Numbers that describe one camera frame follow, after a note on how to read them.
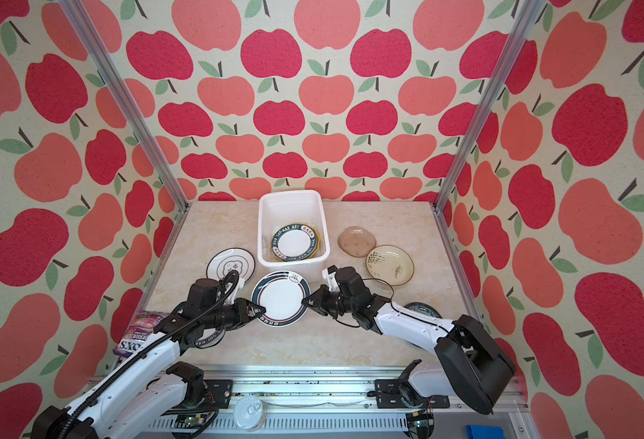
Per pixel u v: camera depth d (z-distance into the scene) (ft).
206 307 2.09
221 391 2.44
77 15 2.28
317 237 3.44
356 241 3.56
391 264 3.35
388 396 2.41
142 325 2.74
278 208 3.41
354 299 2.13
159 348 1.76
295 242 3.47
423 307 2.95
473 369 1.39
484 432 2.21
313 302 2.40
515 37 2.41
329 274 2.62
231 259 3.36
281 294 2.71
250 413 2.21
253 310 2.57
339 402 2.41
